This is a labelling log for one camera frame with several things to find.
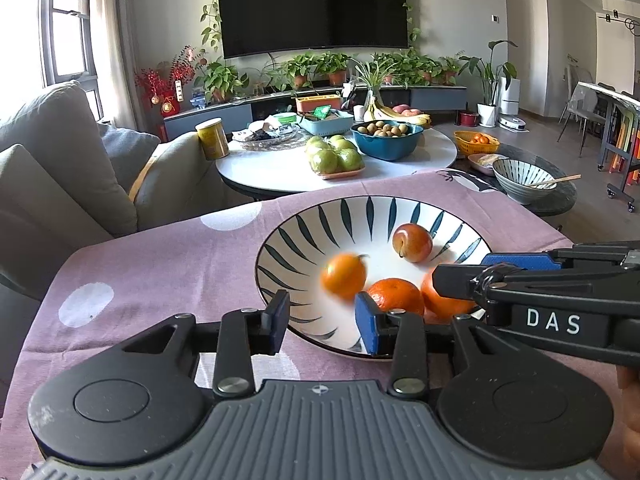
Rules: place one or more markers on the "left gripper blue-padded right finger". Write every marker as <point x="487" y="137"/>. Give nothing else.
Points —
<point x="407" y="339"/>

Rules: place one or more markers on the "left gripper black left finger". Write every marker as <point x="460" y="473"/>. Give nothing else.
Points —
<point x="240" y="335"/>

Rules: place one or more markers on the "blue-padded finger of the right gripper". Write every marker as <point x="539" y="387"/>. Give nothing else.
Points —
<point x="591" y="256"/>

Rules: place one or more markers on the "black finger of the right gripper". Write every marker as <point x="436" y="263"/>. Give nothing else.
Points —
<point x="452" y="279"/>

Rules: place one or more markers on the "orange tangerine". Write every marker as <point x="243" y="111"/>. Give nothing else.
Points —
<point x="344" y="276"/>

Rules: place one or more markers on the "person's right hand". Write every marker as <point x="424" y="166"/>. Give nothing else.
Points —
<point x="628" y="382"/>

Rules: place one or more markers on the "orange in bowl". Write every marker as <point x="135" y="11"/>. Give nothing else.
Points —
<point x="395" y="293"/>

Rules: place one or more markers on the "orange at bowl edge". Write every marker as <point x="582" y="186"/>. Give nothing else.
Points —
<point x="442" y="307"/>

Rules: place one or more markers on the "dark round glass table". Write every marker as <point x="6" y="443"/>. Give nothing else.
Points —
<point x="559" y="201"/>

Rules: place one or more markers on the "red apple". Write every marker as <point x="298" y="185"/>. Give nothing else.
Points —
<point x="412" y="242"/>

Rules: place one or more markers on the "white bowl with blue leaves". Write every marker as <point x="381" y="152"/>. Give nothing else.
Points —
<point x="293" y="254"/>

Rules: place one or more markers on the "pink dotted tablecloth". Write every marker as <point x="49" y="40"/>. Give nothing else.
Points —
<point x="108" y="385"/>

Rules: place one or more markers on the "striped bowl with spoon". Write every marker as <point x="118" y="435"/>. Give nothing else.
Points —
<point x="524" y="182"/>

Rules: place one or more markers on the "pink plate with bread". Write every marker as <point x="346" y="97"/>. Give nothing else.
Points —
<point x="482" y="162"/>

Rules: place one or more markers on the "rolling shelf cart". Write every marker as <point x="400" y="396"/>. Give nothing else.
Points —
<point x="619" y="148"/>

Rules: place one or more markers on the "yellow basket of tangerines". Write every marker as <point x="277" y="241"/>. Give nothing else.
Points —
<point x="470" y="142"/>

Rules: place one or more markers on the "round white coffee table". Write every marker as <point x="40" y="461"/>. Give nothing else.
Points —
<point x="273" y="174"/>

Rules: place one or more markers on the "blue bowl of longans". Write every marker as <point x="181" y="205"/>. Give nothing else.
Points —
<point x="386" y="139"/>

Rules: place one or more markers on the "banana bunch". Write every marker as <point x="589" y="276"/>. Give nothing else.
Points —
<point x="375" y="109"/>

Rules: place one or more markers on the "tray of green apples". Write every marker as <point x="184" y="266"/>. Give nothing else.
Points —
<point x="335" y="157"/>

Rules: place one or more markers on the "yellow tin can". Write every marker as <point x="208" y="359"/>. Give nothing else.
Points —
<point x="213" y="139"/>

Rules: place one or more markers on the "tall potted plant white pot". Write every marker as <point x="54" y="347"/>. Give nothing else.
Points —
<point x="490" y="79"/>

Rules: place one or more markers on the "light blue snack tray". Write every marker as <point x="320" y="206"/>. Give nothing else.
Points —
<point x="337" y="122"/>

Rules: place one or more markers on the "grey tv console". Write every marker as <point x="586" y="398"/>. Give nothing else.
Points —
<point x="236" y="115"/>

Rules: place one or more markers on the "grey sofa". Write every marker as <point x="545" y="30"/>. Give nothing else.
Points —
<point x="68" y="182"/>

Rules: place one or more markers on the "orange box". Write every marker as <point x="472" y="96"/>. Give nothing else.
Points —
<point x="307" y="104"/>

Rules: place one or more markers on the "potted green plant left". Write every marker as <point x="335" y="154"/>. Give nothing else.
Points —
<point x="220" y="81"/>

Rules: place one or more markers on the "red flower decoration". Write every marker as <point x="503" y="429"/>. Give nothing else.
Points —
<point x="162" y="85"/>

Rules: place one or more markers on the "black wall television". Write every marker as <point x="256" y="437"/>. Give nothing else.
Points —
<point x="261" y="26"/>

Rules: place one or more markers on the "window frame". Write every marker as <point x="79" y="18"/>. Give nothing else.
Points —
<point x="66" y="47"/>

